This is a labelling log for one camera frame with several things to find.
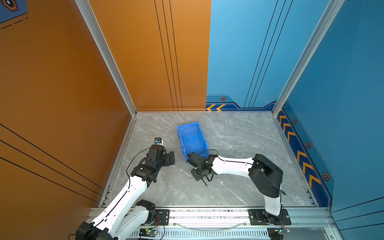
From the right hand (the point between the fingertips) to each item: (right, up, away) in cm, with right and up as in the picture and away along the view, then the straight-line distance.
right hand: (195, 173), depth 88 cm
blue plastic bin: (-2, +18, +17) cm, 25 cm away
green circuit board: (-22, -22, -17) cm, 36 cm away
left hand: (-16, +14, -5) cm, 22 cm away
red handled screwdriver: (+5, -4, -3) cm, 7 cm away
